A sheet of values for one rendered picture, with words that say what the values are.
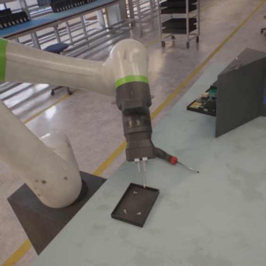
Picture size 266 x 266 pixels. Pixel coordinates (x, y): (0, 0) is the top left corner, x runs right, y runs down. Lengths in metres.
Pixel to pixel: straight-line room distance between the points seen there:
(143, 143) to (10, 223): 1.74
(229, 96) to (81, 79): 0.44
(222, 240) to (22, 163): 0.48
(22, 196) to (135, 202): 0.58
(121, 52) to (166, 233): 0.45
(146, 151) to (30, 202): 0.58
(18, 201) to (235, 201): 0.78
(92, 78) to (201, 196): 0.44
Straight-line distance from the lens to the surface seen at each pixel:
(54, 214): 1.00
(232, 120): 0.89
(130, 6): 7.64
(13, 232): 2.19
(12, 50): 0.77
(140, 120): 0.66
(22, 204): 1.10
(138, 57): 0.71
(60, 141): 0.88
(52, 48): 3.93
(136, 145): 0.66
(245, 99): 0.90
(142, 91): 0.68
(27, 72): 0.77
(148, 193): 0.69
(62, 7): 5.49
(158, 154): 0.77
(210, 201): 0.67
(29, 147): 0.69
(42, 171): 0.71
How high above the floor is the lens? 1.50
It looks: 32 degrees down
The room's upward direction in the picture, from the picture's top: 10 degrees counter-clockwise
